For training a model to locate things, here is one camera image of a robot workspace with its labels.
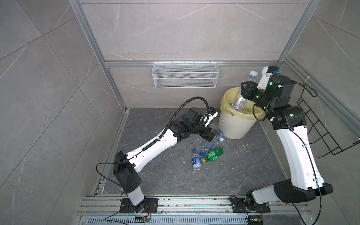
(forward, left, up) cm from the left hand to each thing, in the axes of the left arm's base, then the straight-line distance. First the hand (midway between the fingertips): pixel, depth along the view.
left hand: (212, 124), depth 72 cm
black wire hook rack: (-7, -51, +2) cm, 52 cm away
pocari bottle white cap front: (-10, +8, -24) cm, 27 cm away
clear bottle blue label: (+9, -12, -26) cm, 30 cm away
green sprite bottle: (-3, -7, -28) cm, 29 cm away
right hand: (+8, -12, +19) cm, 24 cm away
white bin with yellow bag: (+10, -19, -14) cm, 26 cm away
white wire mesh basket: (+46, +12, 0) cm, 48 cm away
